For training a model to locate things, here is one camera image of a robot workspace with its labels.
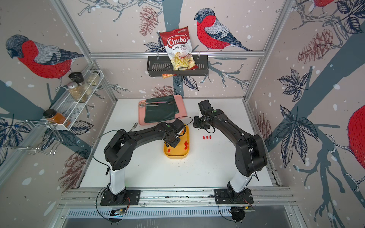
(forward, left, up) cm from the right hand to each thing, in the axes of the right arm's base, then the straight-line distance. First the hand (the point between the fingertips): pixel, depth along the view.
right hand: (195, 123), depth 90 cm
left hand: (-7, +12, -9) cm, 17 cm away
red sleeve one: (-3, -7, -13) cm, 15 cm away
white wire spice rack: (-5, +73, +15) cm, 75 cm away
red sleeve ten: (-9, +5, -13) cm, 17 cm away
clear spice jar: (+16, +63, +23) cm, 69 cm away
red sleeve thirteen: (-2, -11, -13) cm, 17 cm away
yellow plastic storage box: (-12, +8, -13) cm, 20 cm away
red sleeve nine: (-8, +6, -12) cm, 16 cm away
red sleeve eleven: (-11, +6, -13) cm, 18 cm away
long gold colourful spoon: (+28, +43, -11) cm, 53 cm away
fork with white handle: (+5, +45, -12) cm, 47 cm away
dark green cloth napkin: (+23, +28, -12) cm, 38 cm away
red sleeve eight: (-14, +17, -12) cm, 25 cm away
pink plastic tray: (+28, +12, -13) cm, 33 cm away
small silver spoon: (+24, +43, -10) cm, 51 cm away
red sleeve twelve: (-2, -9, -13) cm, 16 cm away
